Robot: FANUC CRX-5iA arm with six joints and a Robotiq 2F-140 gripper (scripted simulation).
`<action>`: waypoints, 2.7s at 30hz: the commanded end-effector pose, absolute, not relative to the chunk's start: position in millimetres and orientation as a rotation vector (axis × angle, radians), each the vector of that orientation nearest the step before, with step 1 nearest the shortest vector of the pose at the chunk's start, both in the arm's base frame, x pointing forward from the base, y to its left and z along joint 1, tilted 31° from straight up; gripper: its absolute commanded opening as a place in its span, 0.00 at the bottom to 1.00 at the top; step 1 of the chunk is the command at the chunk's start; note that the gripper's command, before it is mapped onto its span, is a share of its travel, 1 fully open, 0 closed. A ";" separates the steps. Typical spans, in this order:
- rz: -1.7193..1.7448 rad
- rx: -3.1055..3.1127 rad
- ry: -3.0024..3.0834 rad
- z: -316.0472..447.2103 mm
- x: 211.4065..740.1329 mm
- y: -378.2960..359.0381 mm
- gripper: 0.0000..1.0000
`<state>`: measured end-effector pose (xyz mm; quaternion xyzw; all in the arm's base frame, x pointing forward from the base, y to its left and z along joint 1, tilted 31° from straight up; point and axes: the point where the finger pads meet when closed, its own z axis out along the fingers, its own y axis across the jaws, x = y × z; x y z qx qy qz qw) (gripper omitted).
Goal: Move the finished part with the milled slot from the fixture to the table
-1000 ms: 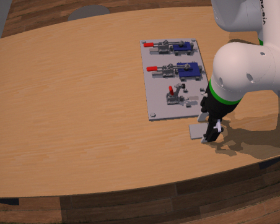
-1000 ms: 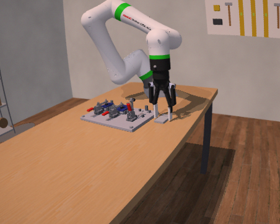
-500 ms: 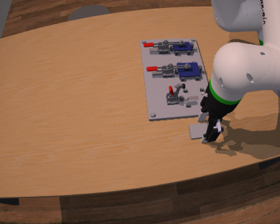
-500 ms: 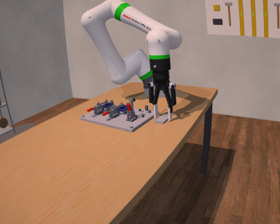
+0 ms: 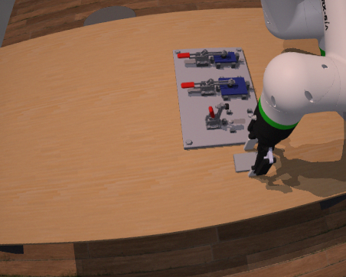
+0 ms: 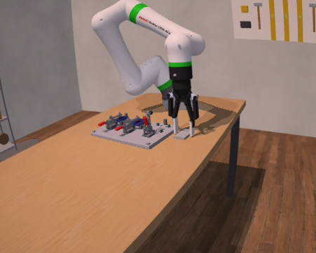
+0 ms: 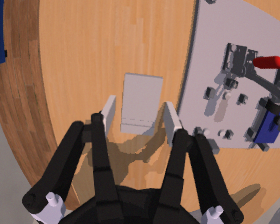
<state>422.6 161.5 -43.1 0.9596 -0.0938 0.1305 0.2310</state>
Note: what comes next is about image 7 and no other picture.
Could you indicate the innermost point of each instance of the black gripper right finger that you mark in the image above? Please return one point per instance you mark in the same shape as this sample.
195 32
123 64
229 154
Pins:
216 205

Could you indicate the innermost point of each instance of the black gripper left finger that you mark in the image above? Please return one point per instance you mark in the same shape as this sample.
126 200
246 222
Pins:
45 200

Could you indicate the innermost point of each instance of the blue rectangular block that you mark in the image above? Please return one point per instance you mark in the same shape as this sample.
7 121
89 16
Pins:
266 129

